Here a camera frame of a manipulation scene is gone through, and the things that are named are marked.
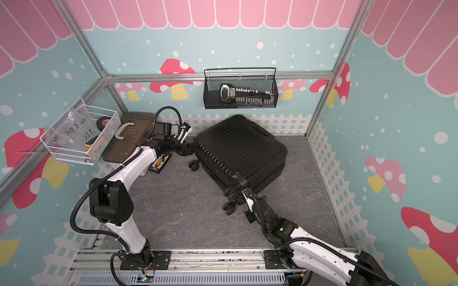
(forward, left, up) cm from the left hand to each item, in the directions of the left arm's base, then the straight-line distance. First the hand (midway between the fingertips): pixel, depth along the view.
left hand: (188, 146), depth 91 cm
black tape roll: (0, +36, +15) cm, 39 cm away
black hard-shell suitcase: (-8, -27, +3) cm, 29 cm away
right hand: (-25, -30, -9) cm, 40 cm away
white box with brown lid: (+12, +31, +2) cm, 34 cm away
